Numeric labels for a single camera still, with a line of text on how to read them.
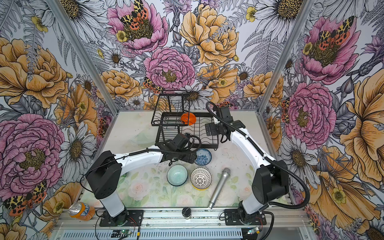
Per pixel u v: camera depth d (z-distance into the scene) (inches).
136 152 21.6
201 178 32.9
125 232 28.0
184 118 43.5
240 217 26.1
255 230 28.1
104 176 18.2
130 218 28.7
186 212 26.5
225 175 33.6
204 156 37.2
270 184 17.2
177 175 33.6
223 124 28.7
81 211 26.5
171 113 44.5
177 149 27.4
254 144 19.8
